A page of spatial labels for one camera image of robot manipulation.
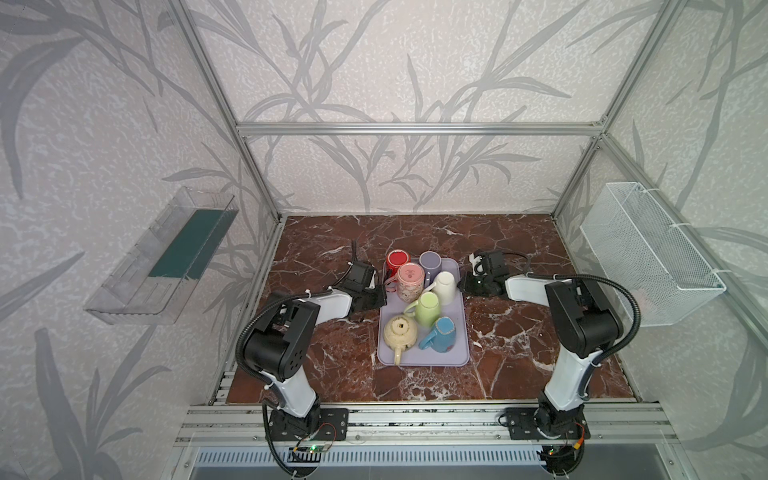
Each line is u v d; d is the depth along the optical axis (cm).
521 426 73
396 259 97
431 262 96
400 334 81
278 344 48
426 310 84
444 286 89
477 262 92
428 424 75
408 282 89
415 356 85
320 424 72
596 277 52
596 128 94
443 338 81
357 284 77
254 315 46
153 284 63
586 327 50
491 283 78
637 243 67
